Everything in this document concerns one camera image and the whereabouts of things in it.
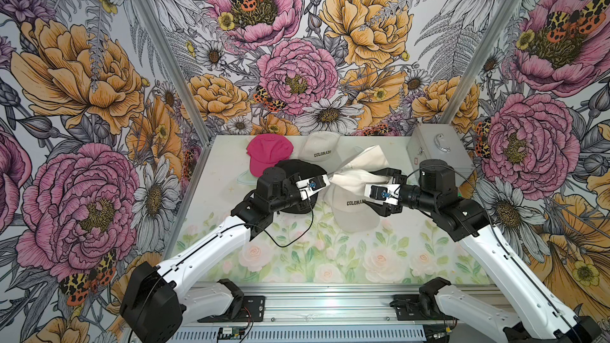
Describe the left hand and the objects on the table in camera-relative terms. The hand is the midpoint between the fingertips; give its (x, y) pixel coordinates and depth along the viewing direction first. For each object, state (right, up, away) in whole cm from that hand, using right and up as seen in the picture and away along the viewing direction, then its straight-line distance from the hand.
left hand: (319, 184), depth 75 cm
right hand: (+14, 0, -6) cm, 15 cm away
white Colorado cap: (+2, +13, +34) cm, 36 cm away
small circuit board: (-26, -44, -4) cm, 51 cm away
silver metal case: (+50, +15, +24) cm, 58 cm away
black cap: (-5, +3, +24) cm, 25 cm away
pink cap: (-23, +12, +35) cm, 44 cm away
